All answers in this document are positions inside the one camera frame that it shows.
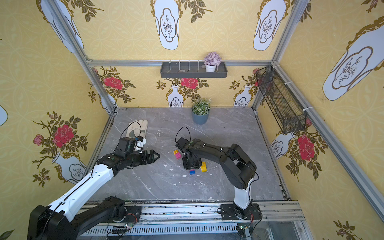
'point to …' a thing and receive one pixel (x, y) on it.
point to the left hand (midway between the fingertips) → (155, 157)
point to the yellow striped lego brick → (176, 151)
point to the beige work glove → (137, 128)
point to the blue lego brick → (192, 171)
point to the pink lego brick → (178, 155)
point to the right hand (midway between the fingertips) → (190, 172)
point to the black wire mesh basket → (289, 116)
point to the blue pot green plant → (200, 110)
